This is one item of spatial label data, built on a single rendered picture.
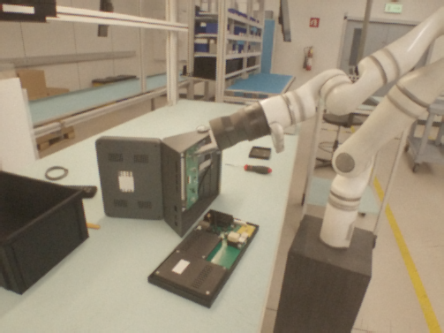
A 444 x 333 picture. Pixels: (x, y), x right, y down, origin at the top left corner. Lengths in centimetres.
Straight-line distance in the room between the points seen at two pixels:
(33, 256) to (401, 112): 81
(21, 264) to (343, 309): 85
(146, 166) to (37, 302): 34
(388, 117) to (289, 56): 646
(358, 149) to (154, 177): 51
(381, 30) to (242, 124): 684
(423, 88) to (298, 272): 60
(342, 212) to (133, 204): 58
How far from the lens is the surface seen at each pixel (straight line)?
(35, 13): 80
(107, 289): 60
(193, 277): 56
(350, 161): 83
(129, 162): 70
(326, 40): 716
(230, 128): 61
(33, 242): 62
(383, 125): 78
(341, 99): 64
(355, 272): 92
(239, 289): 58
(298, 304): 105
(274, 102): 63
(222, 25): 333
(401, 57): 69
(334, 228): 94
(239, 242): 65
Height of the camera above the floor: 142
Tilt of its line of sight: 23 degrees down
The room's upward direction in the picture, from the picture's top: 3 degrees clockwise
